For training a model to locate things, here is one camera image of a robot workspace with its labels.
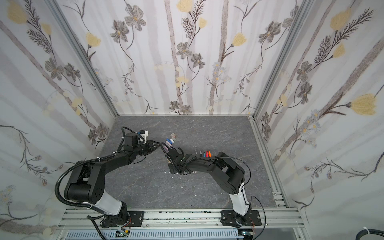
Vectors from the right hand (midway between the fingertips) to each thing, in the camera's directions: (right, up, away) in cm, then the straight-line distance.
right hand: (173, 163), depth 91 cm
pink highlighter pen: (+22, +5, +7) cm, 23 cm away
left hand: (-7, +13, 0) cm, 15 cm away
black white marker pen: (+17, +4, +7) cm, 19 cm away
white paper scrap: (-5, -5, -1) cm, 7 cm away
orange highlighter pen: (+23, +5, +7) cm, 25 cm away
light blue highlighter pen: (+19, +4, +7) cm, 21 cm away
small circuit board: (-24, -31, -19) cm, 43 cm away
